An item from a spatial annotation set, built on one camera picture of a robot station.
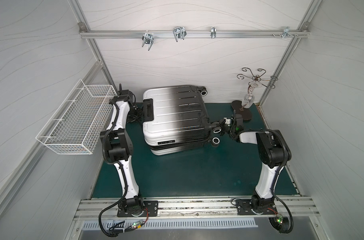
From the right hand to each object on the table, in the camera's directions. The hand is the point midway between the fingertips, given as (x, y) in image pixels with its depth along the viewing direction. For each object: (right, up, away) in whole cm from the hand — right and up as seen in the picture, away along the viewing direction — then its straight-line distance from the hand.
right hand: (209, 122), depth 97 cm
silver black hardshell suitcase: (-22, +2, -14) cm, 26 cm away
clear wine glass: (+23, +14, -7) cm, 28 cm away
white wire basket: (-66, -2, -29) cm, 72 cm away
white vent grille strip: (-59, -48, -27) cm, 81 cm away
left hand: (-44, +2, -3) cm, 44 cm away
